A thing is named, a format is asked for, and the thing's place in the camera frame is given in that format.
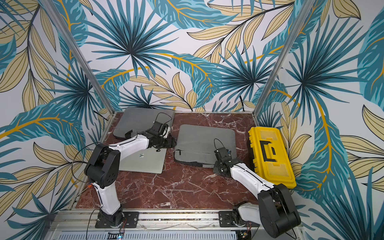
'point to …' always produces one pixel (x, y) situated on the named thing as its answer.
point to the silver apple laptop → (150, 160)
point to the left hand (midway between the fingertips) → (172, 145)
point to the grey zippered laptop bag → (141, 119)
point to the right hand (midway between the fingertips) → (218, 169)
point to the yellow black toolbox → (272, 158)
